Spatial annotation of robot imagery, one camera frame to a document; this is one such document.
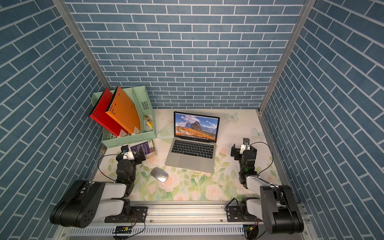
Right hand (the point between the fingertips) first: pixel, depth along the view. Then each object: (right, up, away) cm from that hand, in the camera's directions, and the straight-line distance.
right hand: (244, 145), depth 89 cm
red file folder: (-83, +18, -8) cm, 85 cm away
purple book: (-61, -3, +7) cm, 61 cm away
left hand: (-65, -1, -3) cm, 65 cm away
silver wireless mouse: (-51, -16, -3) cm, 53 cm away
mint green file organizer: (-70, +29, +17) cm, 78 cm away
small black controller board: (-65, -39, -17) cm, 77 cm away
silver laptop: (-31, -3, +10) cm, 33 cm away
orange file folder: (-80, +22, +10) cm, 83 cm away
